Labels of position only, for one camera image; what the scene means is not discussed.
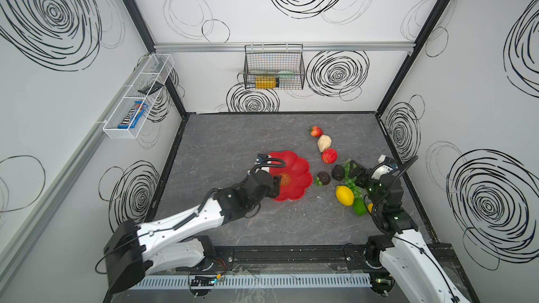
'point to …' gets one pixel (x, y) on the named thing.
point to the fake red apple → (329, 156)
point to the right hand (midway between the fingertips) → (359, 165)
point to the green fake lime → (359, 207)
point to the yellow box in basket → (265, 82)
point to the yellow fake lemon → (344, 195)
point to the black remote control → (155, 87)
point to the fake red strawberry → (316, 131)
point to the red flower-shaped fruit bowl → (296, 177)
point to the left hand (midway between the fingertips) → (280, 177)
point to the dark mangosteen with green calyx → (323, 179)
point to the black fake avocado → (337, 172)
